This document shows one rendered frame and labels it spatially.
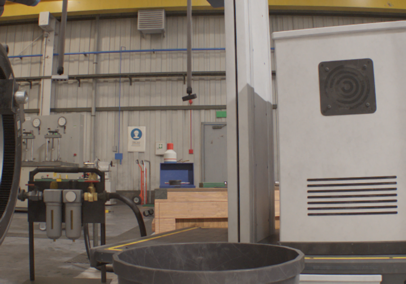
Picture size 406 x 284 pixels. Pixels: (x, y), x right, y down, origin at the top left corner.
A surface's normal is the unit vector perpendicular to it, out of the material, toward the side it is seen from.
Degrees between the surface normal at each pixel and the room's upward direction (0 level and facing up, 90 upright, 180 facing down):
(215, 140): 90
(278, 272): 90
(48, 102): 90
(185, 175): 80
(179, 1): 90
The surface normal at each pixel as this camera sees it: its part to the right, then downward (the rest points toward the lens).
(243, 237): -0.34, -0.11
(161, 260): 0.54, -0.16
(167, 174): 0.08, -0.29
